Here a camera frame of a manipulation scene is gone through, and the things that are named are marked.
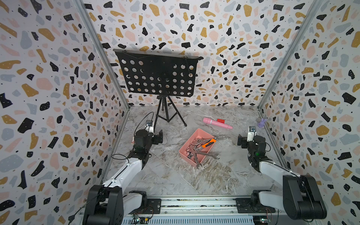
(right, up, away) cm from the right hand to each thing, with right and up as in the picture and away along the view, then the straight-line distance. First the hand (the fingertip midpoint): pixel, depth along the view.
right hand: (248, 134), depth 89 cm
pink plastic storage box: (-35, -11, +2) cm, 37 cm away
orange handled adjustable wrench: (-24, -5, +1) cm, 24 cm away
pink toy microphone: (-23, +8, +20) cm, 31 cm away
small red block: (-13, +9, +21) cm, 26 cm away
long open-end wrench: (-24, -11, -9) cm, 28 cm away
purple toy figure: (+18, +6, +19) cm, 27 cm away
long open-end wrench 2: (-33, -16, -8) cm, 38 cm away
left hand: (-59, +4, -4) cm, 59 cm away
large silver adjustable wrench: (-31, -6, +6) cm, 32 cm away
